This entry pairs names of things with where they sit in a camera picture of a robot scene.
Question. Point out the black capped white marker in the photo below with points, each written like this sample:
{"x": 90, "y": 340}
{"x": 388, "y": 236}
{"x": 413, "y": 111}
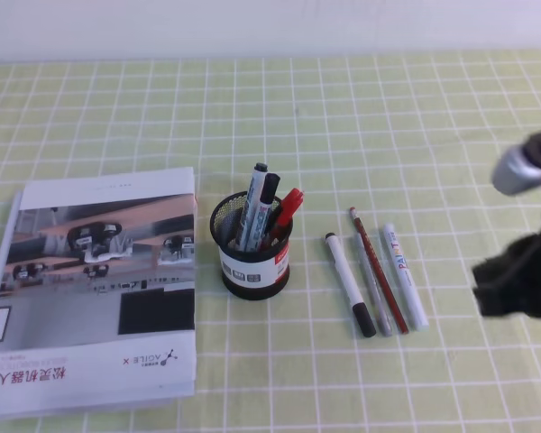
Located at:
{"x": 262, "y": 213}

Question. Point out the white marker with black cap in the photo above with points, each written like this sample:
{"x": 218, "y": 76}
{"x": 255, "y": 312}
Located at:
{"x": 357, "y": 304}

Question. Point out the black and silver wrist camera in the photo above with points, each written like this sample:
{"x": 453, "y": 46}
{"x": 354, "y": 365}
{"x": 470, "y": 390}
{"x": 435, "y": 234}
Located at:
{"x": 519, "y": 167}

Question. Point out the black mesh pen holder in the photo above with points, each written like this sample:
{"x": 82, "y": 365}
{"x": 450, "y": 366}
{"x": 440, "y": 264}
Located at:
{"x": 251, "y": 276}

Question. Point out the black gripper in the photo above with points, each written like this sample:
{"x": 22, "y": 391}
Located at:
{"x": 510, "y": 282}

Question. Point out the white paint marker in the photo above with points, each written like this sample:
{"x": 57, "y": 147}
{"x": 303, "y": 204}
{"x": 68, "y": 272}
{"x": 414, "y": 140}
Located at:
{"x": 416, "y": 312}

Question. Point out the red pencil with eraser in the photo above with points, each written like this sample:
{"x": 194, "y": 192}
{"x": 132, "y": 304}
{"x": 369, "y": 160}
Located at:
{"x": 383, "y": 284}

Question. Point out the grey marker with black cap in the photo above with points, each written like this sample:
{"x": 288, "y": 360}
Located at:
{"x": 253, "y": 195}

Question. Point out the stack of printed brochures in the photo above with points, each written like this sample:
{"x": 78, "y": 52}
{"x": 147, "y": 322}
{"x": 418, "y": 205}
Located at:
{"x": 97, "y": 293}

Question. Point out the grey pencil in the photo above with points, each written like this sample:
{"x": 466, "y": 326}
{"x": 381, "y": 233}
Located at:
{"x": 381, "y": 315}

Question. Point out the red pen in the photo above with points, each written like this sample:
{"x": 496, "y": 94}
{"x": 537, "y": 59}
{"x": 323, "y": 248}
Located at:
{"x": 281, "y": 217}

